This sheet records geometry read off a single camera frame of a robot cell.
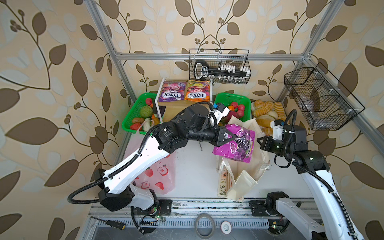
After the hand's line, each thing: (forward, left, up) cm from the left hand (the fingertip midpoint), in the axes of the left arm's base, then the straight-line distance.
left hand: (236, 136), depth 53 cm
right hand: (+8, -15, -17) cm, 24 cm away
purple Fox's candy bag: (+32, +29, -7) cm, 43 cm away
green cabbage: (+40, +52, -33) cm, 74 cm away
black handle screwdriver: (-25, +53, -41) cm, 71 cm away
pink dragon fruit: (+42, -12, -35) cm, 56 cm away
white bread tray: (+47, -35, -38) cm, 70 cm away
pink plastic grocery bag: (-4, +34, -40) cm, 53 cm away
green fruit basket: (+56, -7, -34) cm, 66 cm away
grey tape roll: (-20, +12, -41) cm, 48 cm away
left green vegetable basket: (+42, +61, -36) cm, 83 cm away
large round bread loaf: (+37, -32, -36) cm, 60 cm away
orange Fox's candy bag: (+32, +15, -6) cm, 36 cm away
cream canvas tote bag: (-8, -5, -16) cm, 19 cm away
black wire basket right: (+25, -48, -6) cm, 55 cm away
